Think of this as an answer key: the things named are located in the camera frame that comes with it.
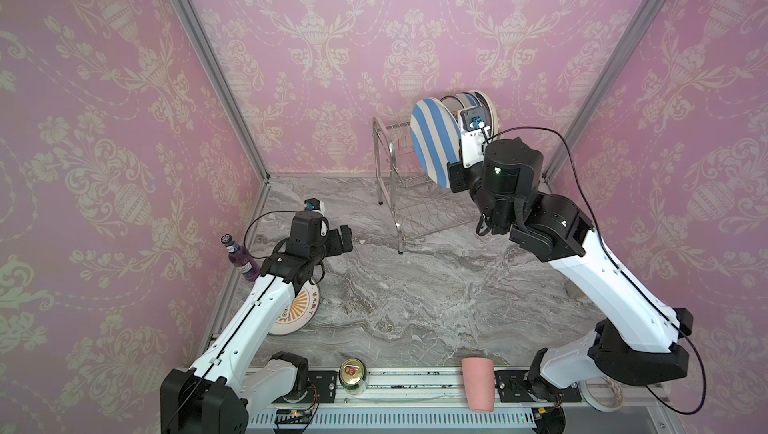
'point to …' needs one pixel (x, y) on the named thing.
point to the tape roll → (603, 394)
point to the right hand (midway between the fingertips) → (467, 141)
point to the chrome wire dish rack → (420, 205)
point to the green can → (353, 374)
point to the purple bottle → (243, 262)
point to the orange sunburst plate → (300, 312)
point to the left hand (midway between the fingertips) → (338, 233)
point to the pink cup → (479, 381)
